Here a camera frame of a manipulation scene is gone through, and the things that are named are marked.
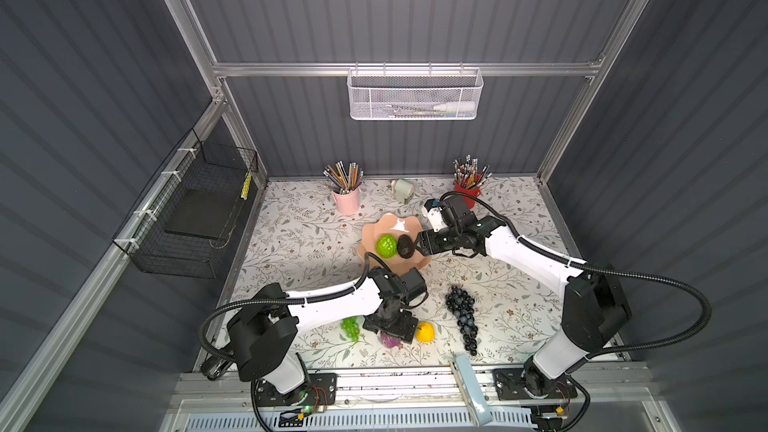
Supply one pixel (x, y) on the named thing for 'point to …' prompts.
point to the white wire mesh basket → (414, 94)
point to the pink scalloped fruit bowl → (372, 231)
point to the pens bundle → (467, 174)
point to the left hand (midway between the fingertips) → (399, 335)
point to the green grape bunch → (351, 326)
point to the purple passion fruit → (390, 342)
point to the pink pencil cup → (348, 204)
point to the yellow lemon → (425, 332)
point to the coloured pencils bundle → (339, 180)
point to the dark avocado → (405, 246)
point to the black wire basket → (182, 225)
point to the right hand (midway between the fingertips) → (425, 243)
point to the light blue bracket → (470, 389)
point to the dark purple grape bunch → (461, 304)
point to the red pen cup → (474, 191)
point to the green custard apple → (386, 246)
